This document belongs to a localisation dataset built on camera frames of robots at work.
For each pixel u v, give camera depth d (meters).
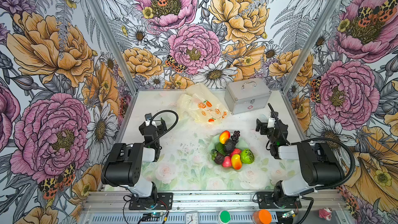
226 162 0.81
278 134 0.72
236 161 0.78
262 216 0.63
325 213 0.67
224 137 0.87
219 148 0.85
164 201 0.74
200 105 0.92
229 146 0.82
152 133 0.72
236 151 0.84
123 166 0.46
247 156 0.77
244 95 1.02
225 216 0.63
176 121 0.74
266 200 0.74
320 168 0.45
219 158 0.80
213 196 0.77
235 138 0.89
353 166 0.43
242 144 0.87
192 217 0.69
